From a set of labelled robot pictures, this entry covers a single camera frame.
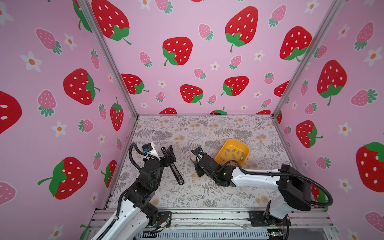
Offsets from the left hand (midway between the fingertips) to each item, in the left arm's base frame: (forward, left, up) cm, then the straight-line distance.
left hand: (164, 147), depth 72 cm
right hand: (0, -15, -13) cm, 20 cm away
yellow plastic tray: (+15, -40, -25) cm, 50 cm away
